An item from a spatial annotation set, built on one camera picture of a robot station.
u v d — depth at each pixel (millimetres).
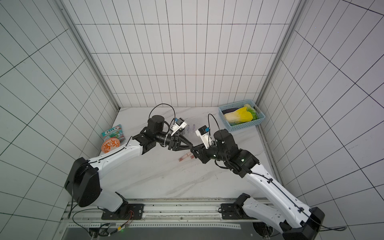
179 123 656
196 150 666
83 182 420
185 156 923
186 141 673
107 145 949
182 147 645
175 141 638
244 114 1049
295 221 376
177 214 730
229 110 1122
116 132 1027
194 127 1001
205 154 581
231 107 1138
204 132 586
